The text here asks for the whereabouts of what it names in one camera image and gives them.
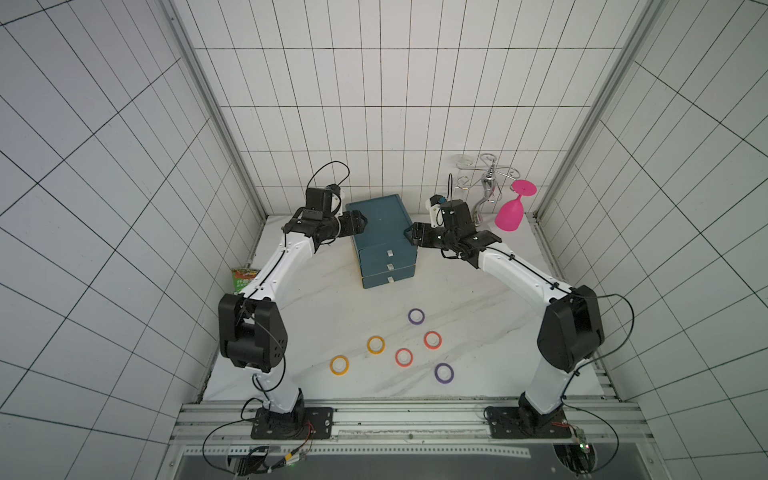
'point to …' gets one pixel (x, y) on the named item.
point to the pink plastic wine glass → (510, 214)
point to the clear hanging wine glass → (464, 163)
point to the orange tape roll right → (382, 348)
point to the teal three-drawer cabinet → (386, 254)
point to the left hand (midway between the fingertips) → (356, 227)
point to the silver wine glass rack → (488, 182)
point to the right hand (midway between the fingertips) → (401, 233)
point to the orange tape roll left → (347, 365)
